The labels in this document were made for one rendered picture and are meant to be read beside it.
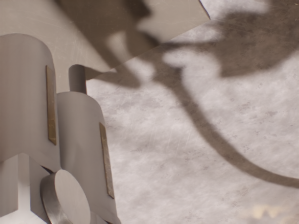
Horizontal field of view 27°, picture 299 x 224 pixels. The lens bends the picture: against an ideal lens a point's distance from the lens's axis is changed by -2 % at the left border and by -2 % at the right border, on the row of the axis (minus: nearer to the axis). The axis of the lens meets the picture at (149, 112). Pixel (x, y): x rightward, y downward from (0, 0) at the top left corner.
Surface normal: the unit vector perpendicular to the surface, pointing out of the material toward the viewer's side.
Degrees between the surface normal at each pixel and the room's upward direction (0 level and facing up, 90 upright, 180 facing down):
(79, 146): 90
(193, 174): 0
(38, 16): 0
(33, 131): 90
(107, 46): 0
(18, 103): 90
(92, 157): 90
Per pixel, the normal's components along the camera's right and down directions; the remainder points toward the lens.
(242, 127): 0.14, 0.72
